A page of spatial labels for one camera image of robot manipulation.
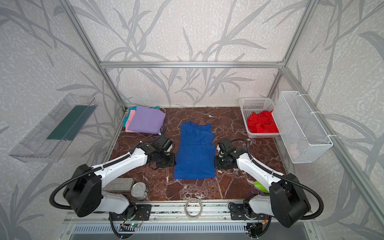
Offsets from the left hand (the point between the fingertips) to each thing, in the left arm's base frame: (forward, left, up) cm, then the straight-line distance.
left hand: (177, 159), depth 84 cm
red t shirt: (+29, -56, -3) cm, 64 cm away
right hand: (0, -22, -2) cm, 22 cm away
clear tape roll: (-25, -6, -7) cm, 26 cm away
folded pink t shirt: (+37, +40, -6) cm, 55 cm away
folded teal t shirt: (+49, +43, -11) cm, 66 cm away
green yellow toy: (-13, -47, -8) cm, 49 cm away
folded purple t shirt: (+32, +26, -5) cm, 42 cm away
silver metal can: (-16, +18, -2) cm, 24 cm away
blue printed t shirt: (+5, -10, -8) cm, 14 cm away
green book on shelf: (+2, +43, +28) cm, 51 cm away
